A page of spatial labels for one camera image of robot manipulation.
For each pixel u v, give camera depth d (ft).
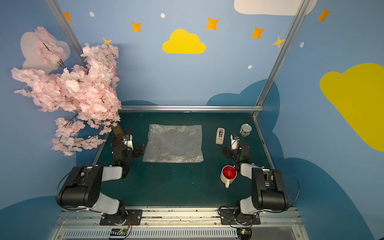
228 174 2.88
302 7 2.30
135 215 2.46
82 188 1.49
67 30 2.50
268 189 1.49
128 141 2.63
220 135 3.42
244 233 2.40
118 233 2.40
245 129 3.44
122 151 2.35
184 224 2.40
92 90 1.84
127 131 3.43
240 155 2.40
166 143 3.39
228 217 2.44
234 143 2.67
